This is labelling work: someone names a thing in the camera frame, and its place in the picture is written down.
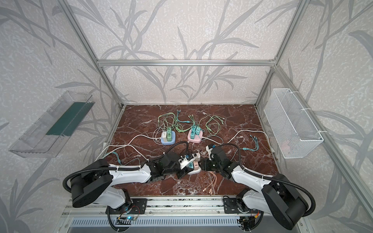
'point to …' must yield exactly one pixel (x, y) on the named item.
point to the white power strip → (195, 171)
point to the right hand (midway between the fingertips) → (200, 159)
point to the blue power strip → (164, 141)
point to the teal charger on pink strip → (194, 129)
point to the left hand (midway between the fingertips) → (193, 163)
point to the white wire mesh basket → (295, 135)
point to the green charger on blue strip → (169, 134)
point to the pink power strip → (197, 138)
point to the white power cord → (108, 148)
